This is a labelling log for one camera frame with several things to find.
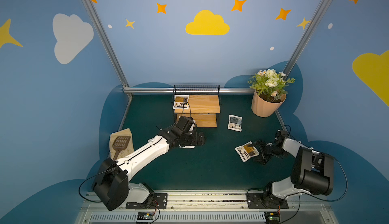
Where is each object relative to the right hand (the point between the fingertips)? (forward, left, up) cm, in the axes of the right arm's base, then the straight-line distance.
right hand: (252, 150), depth 90 cm
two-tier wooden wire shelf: (+22, +30, +15) cm, 41 cm away
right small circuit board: (-33, -6, -5) cm, 33 cm away
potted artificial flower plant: (+33, -12, +16) cm, 39 cm away
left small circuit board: (-36, +56, -3) cm, 67 cm away
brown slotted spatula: (-2, +81, +2) cm, 81 cm away
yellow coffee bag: (+22, +45, +16) cm, 53 cm away
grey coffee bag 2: (+21, +8, -1) cm, 22 cm away
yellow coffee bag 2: (-1, +4, -1) cm, 4 cm away
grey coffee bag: (-4, +39, +7) cm, 40 cm away
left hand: (-1, +32, +13) cm, 34 cm away
